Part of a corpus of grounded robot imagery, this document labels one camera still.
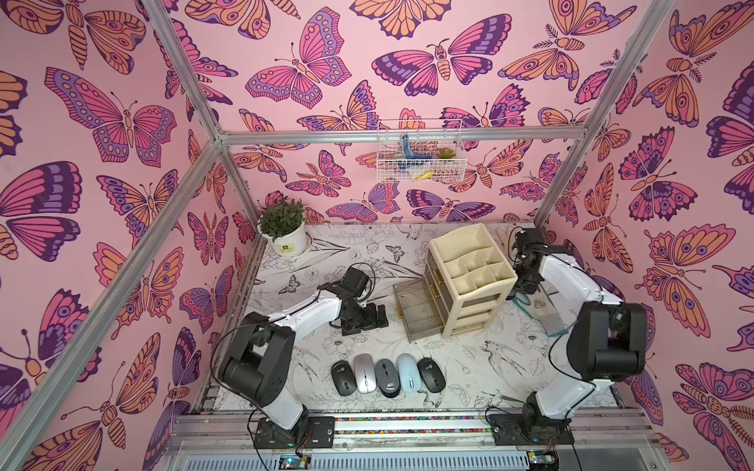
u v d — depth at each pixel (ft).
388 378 2.61
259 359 1.51
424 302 3.19
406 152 3.10
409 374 2.62
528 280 2.44
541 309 3.11
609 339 1.53
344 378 2.67
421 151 3.11
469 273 2.45
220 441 2.41
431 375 2.67
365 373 2.68
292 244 3.39
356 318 2.51
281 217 3.22
